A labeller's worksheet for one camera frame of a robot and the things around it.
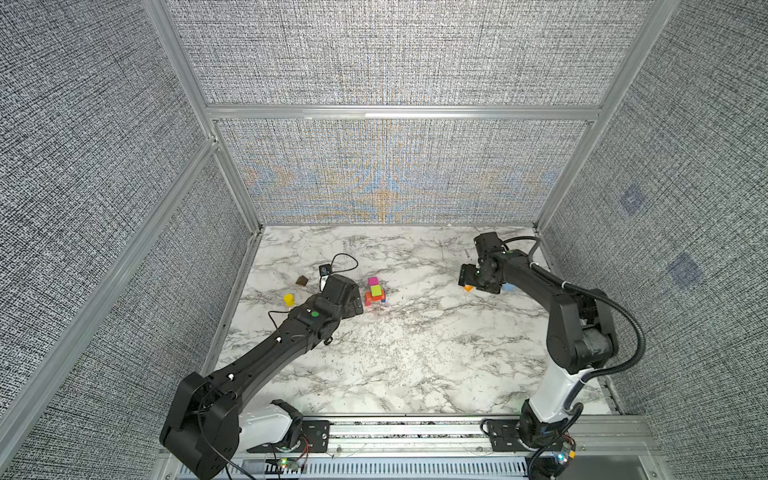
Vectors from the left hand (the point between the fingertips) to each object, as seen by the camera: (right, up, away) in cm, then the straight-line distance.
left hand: (343, 299), depth 85 cm
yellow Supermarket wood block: (+36, +3, +1) cm, 36 cm away
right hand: (+40, +4, +11) cm, 42 cm away
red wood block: (+10, -1, +9) cm, 13 cm away
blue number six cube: (+11, -2, +12) cm, 17 cm away
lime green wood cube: (+9, +2, +8) cm, 12 cm away
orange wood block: (+7, 0, +8) cm, 11 cm away
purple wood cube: (+8, +4, +11) cm, 15 cm away
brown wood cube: (-17, +4, +18) cm, 25 cm away
